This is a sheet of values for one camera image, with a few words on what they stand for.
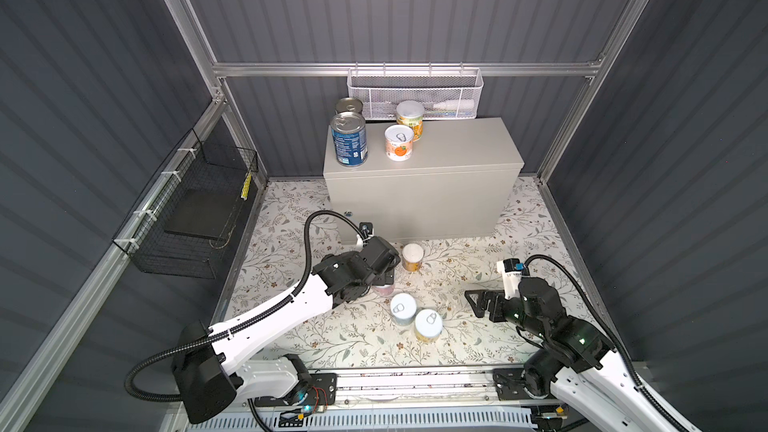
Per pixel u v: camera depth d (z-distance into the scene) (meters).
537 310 0.56
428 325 0.79
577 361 0.51
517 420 0.70
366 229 0.67
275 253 0.99
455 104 0.86
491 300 0.67
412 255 0.91
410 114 0.77
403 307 0.81
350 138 0.69
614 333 0.87
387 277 0.68
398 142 0.74
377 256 0.56
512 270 0.67
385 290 0.87
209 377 0.38
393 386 0.75
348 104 0.75
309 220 0.61
